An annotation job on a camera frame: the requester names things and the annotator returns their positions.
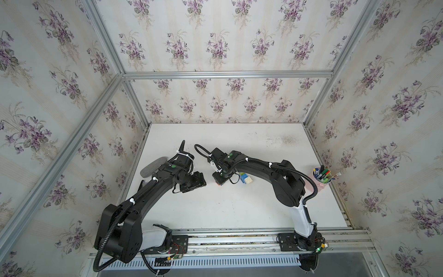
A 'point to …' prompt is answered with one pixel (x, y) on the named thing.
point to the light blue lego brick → (243, 176)
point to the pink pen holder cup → (322, 176)
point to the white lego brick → (248, 180)
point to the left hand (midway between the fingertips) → (201, 185)
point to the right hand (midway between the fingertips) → (221, 179)
